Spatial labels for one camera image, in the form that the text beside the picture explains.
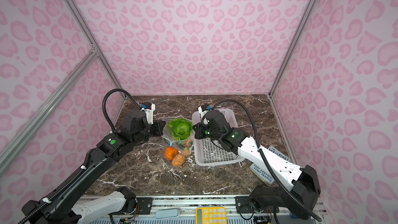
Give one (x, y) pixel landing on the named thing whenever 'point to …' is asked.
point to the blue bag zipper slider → (171, 144)
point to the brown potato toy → (178, 160)
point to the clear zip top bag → (168, 137)
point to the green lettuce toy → (180, 128)
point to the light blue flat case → (167, 213)
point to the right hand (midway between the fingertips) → (193, 126)
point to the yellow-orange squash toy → (185, 152)
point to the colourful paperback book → (263, 174)
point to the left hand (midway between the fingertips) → (166, 119)
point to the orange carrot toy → (187, 141)
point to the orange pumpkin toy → (170, 152)
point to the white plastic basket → (208, 153)
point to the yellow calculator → (211, 215)
